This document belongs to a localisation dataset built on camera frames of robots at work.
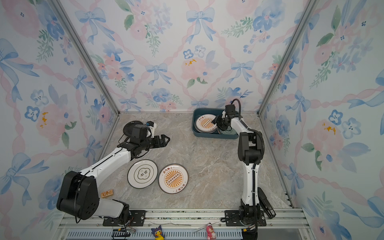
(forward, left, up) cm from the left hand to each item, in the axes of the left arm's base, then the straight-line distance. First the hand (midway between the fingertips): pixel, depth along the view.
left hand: (164, 138), depth 86 cm
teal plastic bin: (+32, -20, -10) cm, 39 cm away
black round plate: (+18, +31, -14) cm, 39 cm away
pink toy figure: (-44, -25, -12) cm, 53 cm away
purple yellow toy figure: (-44, -1, -12) cm, 46 cm away
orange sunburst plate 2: (-18, -5, -15) cm, 24 cm away
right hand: (+21, -32, -9) cm, 39 cm away
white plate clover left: (-15, +13, -15) cm, 25 cm away
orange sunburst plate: (+22, -24, -12) cm, 35 cm away
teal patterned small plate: (+16, -42, -13) cm, 47 cm away
